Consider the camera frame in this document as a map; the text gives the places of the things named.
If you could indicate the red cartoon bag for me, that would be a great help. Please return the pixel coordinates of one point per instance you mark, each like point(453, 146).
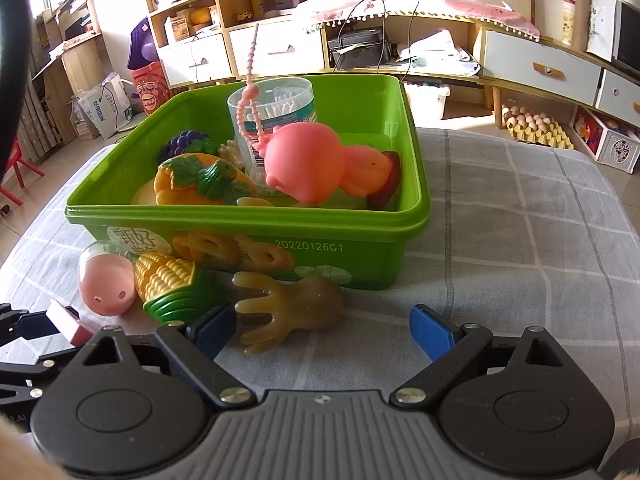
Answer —
point(151, 86)

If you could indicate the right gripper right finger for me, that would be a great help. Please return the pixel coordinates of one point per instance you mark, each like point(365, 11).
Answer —
point(431, 332)

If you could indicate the black white microwave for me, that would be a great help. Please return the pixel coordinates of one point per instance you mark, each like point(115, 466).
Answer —
point(614, 34)

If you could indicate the wooden white tv cabinet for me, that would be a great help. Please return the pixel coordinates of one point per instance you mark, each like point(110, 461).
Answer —
point(493, 45)

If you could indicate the pink toy block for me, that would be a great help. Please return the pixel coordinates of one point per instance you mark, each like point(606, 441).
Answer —
point(70, 325)

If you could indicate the pink fringed cloth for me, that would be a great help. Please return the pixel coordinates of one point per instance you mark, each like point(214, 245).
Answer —
point(313, 14)

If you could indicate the clear cotton swab jar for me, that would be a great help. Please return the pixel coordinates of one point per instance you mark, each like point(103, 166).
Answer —
point(280, 101)

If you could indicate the pink rubber pig toy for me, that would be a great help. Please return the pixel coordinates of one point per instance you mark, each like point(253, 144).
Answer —
point(307, 160)

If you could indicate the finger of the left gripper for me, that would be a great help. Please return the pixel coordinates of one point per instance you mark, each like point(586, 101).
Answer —
point(22, 385)
point(17, 324)

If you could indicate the black device on shelf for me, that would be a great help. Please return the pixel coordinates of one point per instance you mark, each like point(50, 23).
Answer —
point(360, 48)

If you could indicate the white red carton box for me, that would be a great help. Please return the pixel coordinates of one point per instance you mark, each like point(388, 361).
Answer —
point(610, 142)

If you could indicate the egg tray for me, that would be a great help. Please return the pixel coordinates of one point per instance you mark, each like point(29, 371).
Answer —
point(535, 128)

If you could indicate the purple toy grapes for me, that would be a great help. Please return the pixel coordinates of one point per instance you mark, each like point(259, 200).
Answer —
point(188, 141)

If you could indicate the pink clear capsule ball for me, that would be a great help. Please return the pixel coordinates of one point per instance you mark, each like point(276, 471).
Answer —
point(106, 278)

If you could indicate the green plastic cookie bin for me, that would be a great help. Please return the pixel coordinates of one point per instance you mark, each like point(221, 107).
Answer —
point(361, 248)

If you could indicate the yellow green toy corn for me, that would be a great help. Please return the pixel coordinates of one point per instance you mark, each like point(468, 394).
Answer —
point(176, 290)

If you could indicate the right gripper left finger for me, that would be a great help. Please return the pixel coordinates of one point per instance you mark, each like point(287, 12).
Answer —
point(213, 331)

